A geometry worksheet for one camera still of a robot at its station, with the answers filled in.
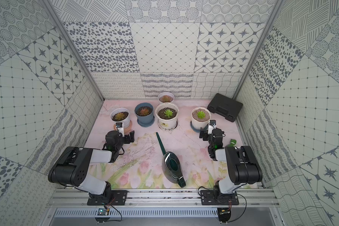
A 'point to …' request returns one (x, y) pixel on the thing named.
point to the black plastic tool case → (225, 106)
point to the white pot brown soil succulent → (200, 117)
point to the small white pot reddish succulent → (165, 97)
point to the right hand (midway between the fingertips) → (208, 129)
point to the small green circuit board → (103, 212)
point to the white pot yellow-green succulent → (120, 115)
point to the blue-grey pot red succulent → (144, 111)
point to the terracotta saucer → (127, 130)
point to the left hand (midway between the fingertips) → (126, 129)
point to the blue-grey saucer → (204, 128)
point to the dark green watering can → (171, 166)
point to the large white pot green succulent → (167, 114)
